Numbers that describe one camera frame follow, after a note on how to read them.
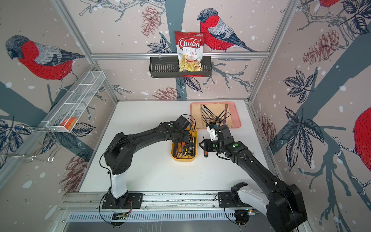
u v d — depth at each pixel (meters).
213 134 0.74
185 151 0.88
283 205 0.38
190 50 0.83
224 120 1.07
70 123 0.67
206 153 0.89
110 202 0.63
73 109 0.75
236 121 1.07
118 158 0.49
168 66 0.95
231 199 0.73
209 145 0.71
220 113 1.11
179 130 0.71
